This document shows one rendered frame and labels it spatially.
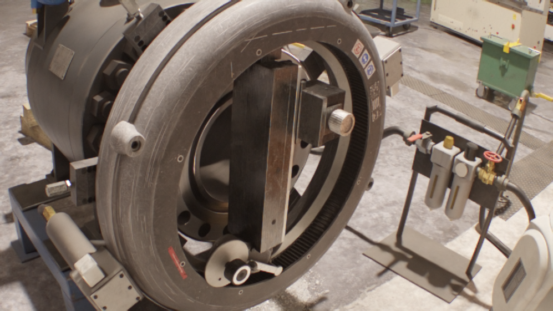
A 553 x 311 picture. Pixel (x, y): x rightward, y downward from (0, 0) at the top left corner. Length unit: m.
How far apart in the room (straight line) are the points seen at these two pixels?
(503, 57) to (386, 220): 2.42
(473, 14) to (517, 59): 3.19
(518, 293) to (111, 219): 0.65
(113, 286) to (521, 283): 0.70
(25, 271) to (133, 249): 0.91
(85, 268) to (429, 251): 1.40
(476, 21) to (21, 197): 6.52
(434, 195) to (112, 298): 1.18
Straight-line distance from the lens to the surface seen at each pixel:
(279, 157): 0.96
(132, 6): 0.84
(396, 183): 2.42
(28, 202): 1.60
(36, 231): 1.48
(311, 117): 0.93
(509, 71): 4.19
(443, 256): 1.97
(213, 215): 1.13
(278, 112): 0.91
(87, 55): 1.19
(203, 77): 0.80
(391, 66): 1.28
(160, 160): 0.80
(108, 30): 1.20
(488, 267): 2.01
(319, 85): 0.97
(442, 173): 1.72
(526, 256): 0.46
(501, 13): 6.96
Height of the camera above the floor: 1.07
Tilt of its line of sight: 26 degrees down
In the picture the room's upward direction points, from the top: 6 degrees clockwise
